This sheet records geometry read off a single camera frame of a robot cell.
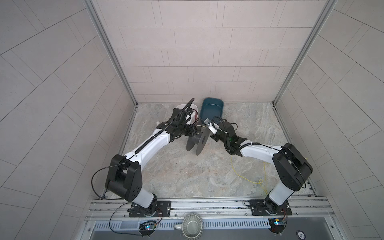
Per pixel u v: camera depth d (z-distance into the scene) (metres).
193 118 1.05
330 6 0.71
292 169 0.45
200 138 0.85
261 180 0.81
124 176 0.42
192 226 0.67
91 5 0.71
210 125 0.74
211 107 1.16
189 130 0.72
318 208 0.72
